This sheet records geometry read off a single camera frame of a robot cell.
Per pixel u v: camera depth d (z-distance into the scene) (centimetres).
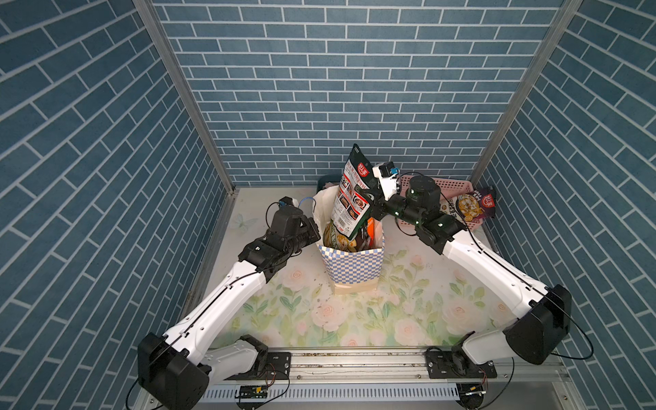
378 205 64
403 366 75
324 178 116
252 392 72
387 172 60
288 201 68
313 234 66
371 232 78
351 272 76
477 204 104
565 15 71
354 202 74
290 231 58
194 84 87
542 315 40
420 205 56
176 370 37
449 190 119
